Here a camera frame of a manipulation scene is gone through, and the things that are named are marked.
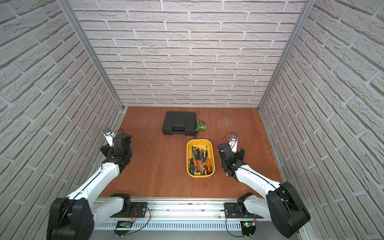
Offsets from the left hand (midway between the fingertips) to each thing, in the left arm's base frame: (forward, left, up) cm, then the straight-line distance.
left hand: (115, 136), depth 81 cm
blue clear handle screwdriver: (-4, -49, -16) cm, 52 cm away
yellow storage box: (+3, -49, -13) cm, 51 cm away
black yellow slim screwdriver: (-4, -51, -16) cm, 54 cm away
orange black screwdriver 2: (-13, -50, -15) cm, 54 cm away
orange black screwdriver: (-11, -45, -15) cm, 49 cm away
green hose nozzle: (+21, -48, -16) cm, 55 cm away
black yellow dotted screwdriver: (-4, -45, -13) cm, 47 cm away
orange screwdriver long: (-10, -53, -15) cm, 56 cm away
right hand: (-2, -68, -7) cm, 68 cm away
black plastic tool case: (+19, -34, -11) cm, 41 cm away
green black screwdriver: (-10, -42, -15) cm, 46 cm away
